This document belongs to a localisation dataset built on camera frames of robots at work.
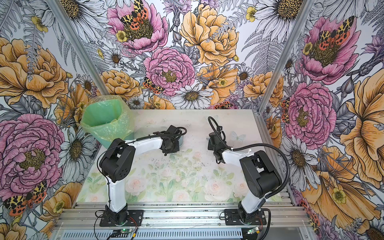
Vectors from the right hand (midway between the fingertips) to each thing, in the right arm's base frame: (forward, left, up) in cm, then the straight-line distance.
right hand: (214, 144), depth 97 cm
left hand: (-3, +26, -4) cm, 26 cm away
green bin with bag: (+17, +69, +10) cm, 72 cm away
